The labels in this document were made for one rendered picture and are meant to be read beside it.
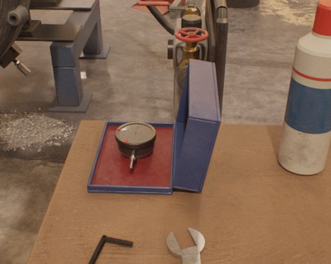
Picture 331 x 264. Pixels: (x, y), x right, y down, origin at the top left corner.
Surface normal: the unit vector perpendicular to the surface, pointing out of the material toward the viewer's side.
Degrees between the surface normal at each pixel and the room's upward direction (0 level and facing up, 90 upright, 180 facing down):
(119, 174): 0
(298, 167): 90
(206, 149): 90
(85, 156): 0
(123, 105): 0
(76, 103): 90
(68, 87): 90
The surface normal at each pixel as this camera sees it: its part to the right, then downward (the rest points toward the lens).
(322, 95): -0.04, 0.55
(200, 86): 0.16, -0.82
